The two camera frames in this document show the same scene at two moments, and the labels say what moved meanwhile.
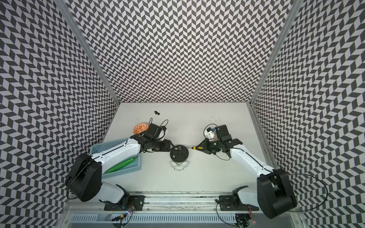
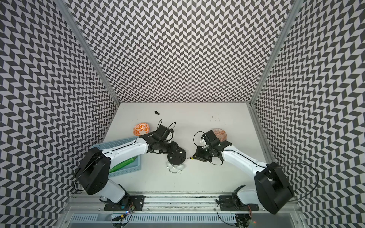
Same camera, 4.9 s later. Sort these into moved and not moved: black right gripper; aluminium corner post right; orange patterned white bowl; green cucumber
Moved: black right gripper
Not moved: green cucumber; aluminium corner post right; orange patterned white bowl
